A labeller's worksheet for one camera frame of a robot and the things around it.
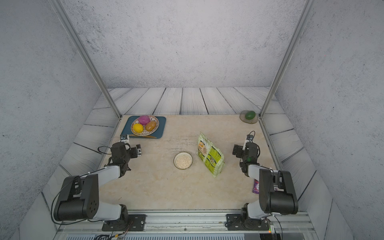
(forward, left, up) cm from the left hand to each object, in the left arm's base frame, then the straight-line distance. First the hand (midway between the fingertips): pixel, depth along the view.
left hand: (134, 145), depth 93 cm
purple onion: (+24, -1, -3) cm, 24 cm away
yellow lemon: (+17, +3, -4) cm, 18 cm away
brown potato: (+19, -6, -3) cm, 20 cm away
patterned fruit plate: (+16, -2, -8) cm, 18 cm away
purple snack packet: (-25, -71, -7) cm, 75 cm away
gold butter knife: (+13, 0, -8) cm, 15 cm away
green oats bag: (-11, -46, +5) cm, 48 cm away
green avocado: (+28, -80, -3) cm, 85 cm away
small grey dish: (+30, -76, -7) cm, 82 cm away
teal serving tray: (+16, -13, -8) cm, 22 cm away
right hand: (-1, -68, 0) cm, 68 cm away
